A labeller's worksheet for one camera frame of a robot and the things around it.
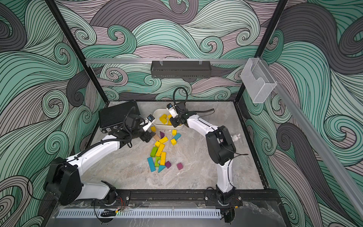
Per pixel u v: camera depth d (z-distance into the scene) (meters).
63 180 0.40
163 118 1.06
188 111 0.75
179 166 0.83
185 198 0.74
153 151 0.90
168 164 0.84
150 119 0.73
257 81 0.83
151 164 0.85
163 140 0.95
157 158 0.86
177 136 0.98
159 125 1.00
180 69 0.95
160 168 0.83
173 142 0.93
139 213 0.70
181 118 0.72
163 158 0.87
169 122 1.01
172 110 0.85
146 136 0.75
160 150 0.90
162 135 0.98
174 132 0.98
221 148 0.51
